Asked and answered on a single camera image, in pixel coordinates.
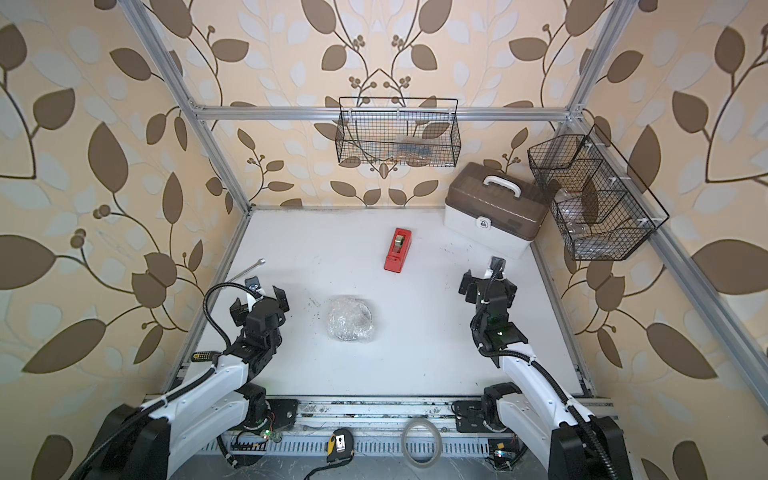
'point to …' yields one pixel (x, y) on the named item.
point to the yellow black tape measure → (340, 449)
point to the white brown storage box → (495, 209)
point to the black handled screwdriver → (204, 356)
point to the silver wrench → (259, 262)
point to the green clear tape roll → (399, 240)
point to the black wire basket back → (394, 131)
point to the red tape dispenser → (398, 249)
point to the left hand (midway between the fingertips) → (252, 292)
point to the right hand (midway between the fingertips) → (486, 276)
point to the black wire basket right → (602, 206)
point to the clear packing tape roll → (427, 423)
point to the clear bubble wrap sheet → (349, 319)
